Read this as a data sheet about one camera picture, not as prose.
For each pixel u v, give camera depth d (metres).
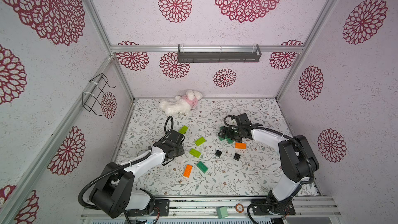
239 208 0.74
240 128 0.79
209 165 0.88
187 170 0.84
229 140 0.96
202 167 0.85
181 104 1.04
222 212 0.71
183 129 1.01
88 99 0.73
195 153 0.91
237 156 0.90
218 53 0.92
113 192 0.42
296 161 0.48
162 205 0.75
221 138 0.96
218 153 0.90
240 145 0.94
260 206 0.74
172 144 0.69
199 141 0.96
